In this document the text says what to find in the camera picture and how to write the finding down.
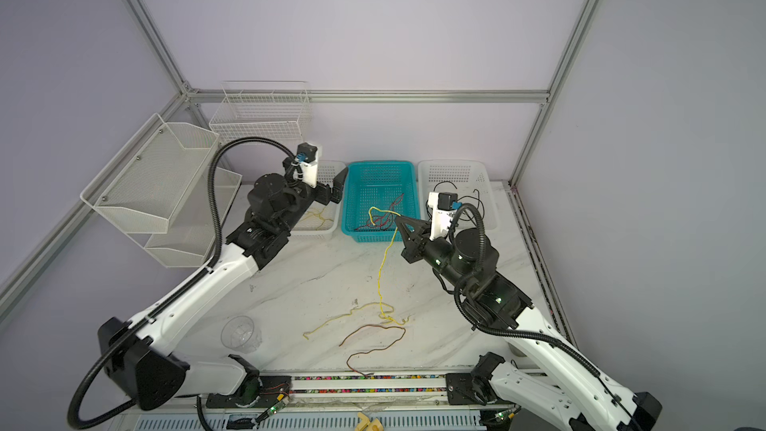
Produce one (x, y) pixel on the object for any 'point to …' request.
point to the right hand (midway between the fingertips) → (393, 218)
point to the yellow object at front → (368, 425)
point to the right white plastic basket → (469, 179)
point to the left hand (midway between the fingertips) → (326, 162)
